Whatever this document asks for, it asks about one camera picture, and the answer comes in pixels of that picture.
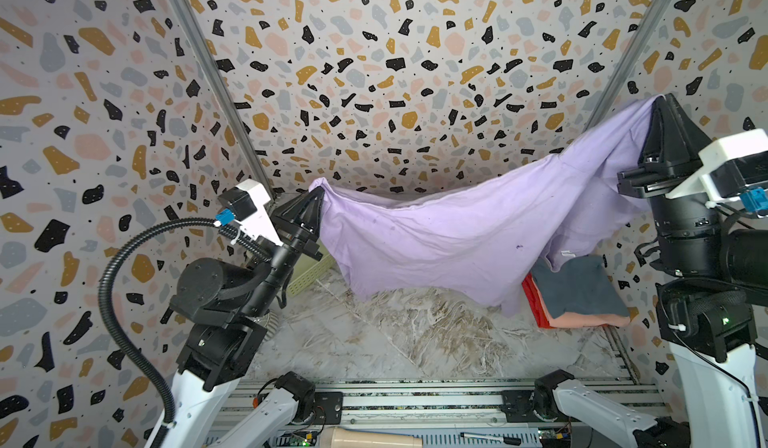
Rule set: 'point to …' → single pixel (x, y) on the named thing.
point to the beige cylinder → (340, 437)
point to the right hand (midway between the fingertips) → (674, 93)
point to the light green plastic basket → (308, 270)
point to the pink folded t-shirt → (569, 319)
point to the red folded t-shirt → (535, 301)
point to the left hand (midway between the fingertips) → (319, 185)
